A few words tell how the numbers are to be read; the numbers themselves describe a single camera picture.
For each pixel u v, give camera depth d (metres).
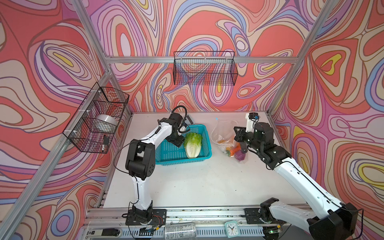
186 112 0.86
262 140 0.55
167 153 0.96
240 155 0.90
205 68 0.96
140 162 0.52
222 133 0.91
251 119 0.64
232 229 0.69
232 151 0.88
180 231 0.65
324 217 0.39
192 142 0.91
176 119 0.77
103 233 0.67
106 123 0.70
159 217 0.73
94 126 0.72
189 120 1.11
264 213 0.65
